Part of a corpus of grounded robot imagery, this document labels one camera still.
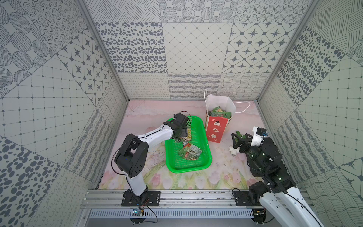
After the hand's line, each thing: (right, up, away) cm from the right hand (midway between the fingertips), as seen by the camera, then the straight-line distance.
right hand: (238, 135), depth 73 cm
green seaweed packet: (-25, -13, +17) cm, 33 cm away
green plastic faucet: (+10, -3, +25) cm, 27 cm away
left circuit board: (-53, -39, -2) cm, 66 cm away
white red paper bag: (-10, +3, +12) cm, 16 cm away
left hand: (-31, 0, +20) cm, 37 cm away
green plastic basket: (-18, -6, +20) cm, 28 cm away
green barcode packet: (-6, +12, +23) cm, 26 cm away
